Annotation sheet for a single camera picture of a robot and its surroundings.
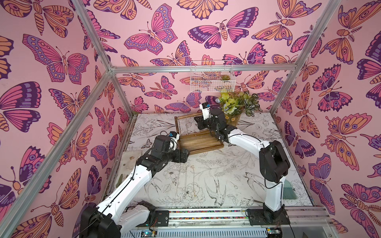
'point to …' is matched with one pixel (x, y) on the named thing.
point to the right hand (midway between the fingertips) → (196, 115)
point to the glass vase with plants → (233, 104)
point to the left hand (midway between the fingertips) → (183, 150)
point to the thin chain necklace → (194, 195)
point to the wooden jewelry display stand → (191, 138)
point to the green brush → (288, 192)
